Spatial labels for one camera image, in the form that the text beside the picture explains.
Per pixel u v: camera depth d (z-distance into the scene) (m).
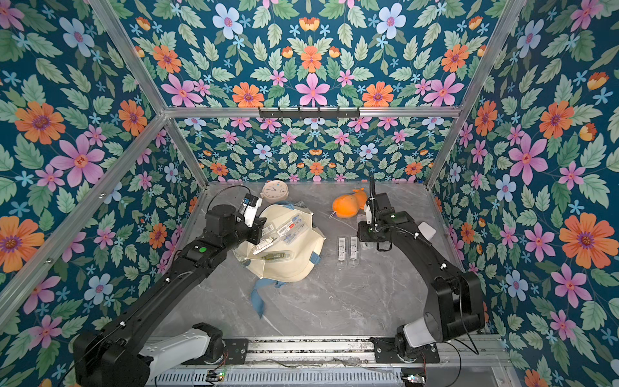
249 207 0.66
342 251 0.95
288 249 0.95
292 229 0.99
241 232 0.65
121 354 0.38
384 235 0.62
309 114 0.93
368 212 0.70
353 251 0.95
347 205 1.02
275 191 1.14
